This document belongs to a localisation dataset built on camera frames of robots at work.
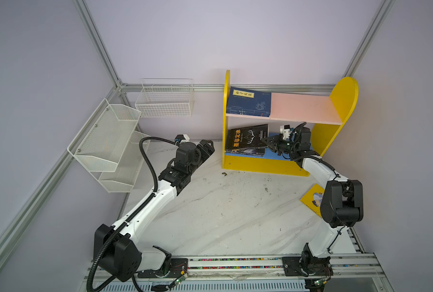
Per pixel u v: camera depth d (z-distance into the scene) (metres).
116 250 0.39
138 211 0.44
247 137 0.93
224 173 1.04
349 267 0.75
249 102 0.75
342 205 0.49
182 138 0.70
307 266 0.67
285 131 0.84
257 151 0.93
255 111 0.73
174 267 0.74
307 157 0.65
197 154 0.60
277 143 0.79
